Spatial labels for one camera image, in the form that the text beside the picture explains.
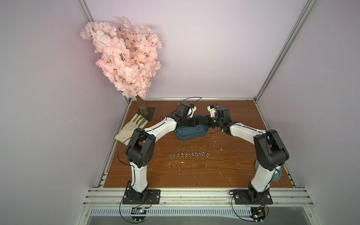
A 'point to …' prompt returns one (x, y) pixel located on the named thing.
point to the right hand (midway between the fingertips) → (199, 118)
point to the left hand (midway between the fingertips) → (201, 122)
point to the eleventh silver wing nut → (170, 155)
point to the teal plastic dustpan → (277, 175)
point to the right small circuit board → (257, 213)
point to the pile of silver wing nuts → (180, 131)
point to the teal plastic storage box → (191, 131)
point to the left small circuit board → (138, 210)
